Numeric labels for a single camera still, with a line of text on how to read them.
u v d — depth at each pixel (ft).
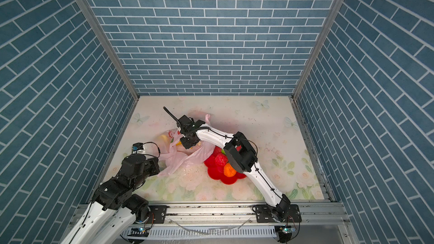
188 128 2.46
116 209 1.70
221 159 2.78
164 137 3.07
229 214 2.48
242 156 1.92
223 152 1.91
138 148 2.15
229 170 2.66
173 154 2.77
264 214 2.42
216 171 2.82
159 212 2.43
